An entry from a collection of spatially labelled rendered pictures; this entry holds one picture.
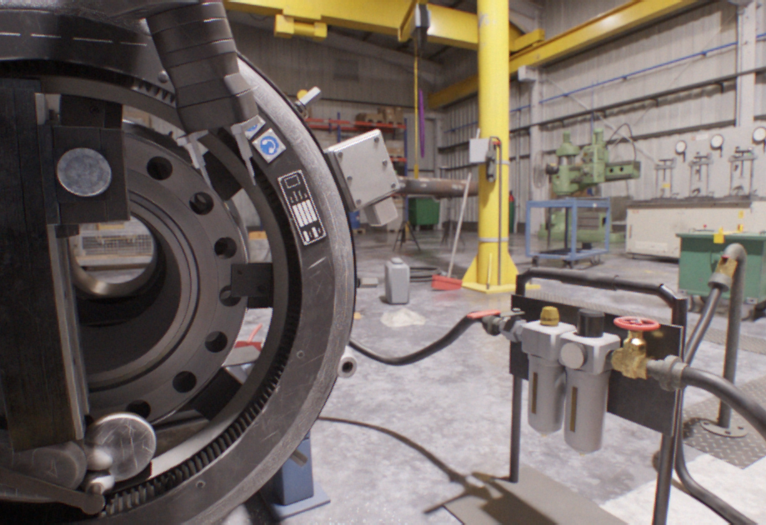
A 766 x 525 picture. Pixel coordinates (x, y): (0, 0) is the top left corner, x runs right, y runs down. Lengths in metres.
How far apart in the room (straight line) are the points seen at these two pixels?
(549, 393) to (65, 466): 0.81
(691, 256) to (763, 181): 3.35
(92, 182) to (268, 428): 0.39
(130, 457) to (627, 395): 0.83
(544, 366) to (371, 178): 0.52
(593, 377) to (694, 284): 2.64
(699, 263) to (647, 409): 2.58
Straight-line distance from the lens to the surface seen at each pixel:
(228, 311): 0.73
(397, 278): 3.26
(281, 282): 0.67
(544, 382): 0.96
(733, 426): 1.79
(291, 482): 1.14
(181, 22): 0.47
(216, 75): 0.47
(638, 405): 0.94
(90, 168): 0.47
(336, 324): 0.65
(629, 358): 0.85
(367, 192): 0.69
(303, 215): 0.61
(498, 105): 4.14
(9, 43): 0.61
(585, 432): 0.93
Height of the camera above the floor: 0.69
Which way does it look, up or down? 6 degrees down
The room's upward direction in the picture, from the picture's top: 1 degrees counter-clockwise
